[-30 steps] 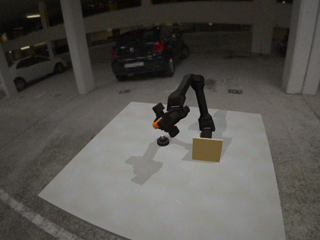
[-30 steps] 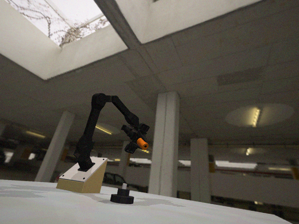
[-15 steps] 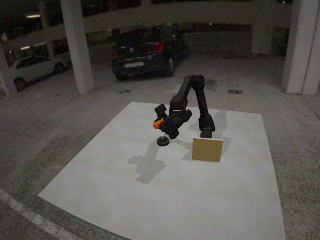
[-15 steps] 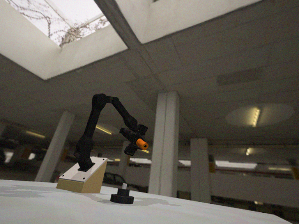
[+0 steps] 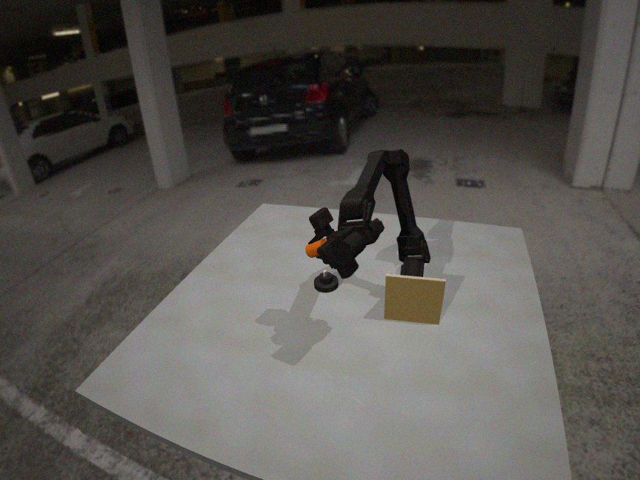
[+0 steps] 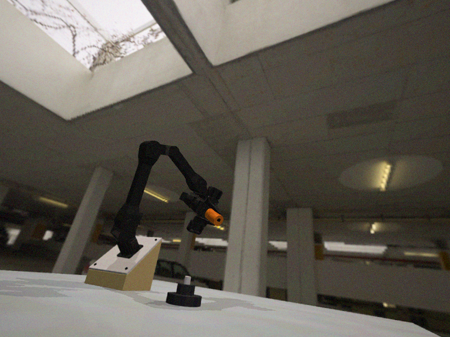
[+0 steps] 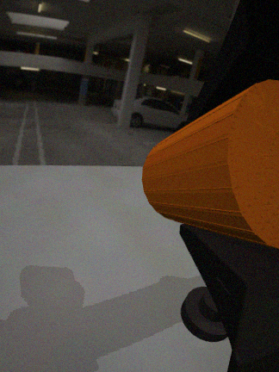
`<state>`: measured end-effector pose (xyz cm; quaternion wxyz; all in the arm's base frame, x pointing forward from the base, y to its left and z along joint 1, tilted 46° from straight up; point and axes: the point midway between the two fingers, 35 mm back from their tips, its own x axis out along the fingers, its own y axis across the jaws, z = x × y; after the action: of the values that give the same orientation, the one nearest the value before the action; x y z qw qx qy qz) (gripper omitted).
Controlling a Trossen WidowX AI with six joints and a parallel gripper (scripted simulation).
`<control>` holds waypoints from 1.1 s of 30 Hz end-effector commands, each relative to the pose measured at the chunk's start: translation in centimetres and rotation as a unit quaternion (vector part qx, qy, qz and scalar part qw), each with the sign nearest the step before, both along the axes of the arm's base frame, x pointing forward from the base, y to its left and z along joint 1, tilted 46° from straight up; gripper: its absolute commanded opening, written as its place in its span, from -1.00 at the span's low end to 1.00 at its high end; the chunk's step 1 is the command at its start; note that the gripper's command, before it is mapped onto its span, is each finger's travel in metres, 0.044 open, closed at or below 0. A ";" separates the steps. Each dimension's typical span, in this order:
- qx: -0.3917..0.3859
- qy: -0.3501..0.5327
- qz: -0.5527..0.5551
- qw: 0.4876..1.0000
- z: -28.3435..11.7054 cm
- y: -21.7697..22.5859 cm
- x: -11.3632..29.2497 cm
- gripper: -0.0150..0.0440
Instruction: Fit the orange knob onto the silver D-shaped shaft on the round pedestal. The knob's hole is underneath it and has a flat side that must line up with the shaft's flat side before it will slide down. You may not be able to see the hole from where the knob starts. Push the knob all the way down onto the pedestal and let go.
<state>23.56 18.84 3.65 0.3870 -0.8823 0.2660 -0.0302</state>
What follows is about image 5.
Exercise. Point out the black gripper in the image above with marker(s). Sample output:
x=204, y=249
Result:
x=320, y=221

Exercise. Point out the orange knob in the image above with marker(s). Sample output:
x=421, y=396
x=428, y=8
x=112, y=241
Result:
x=311, y=249

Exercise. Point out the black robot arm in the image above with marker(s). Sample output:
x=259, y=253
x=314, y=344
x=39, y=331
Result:
x=342, y=248

